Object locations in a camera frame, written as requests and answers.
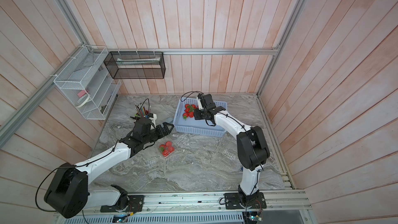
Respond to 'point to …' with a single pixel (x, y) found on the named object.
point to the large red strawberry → (190, 114)
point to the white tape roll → (82, 100)
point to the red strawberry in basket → (185, 115)
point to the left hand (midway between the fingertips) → (169, 130)
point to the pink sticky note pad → (81, 93)
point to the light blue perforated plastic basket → (185, 123)
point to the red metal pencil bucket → (140, 111)
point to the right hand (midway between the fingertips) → (196, 112)
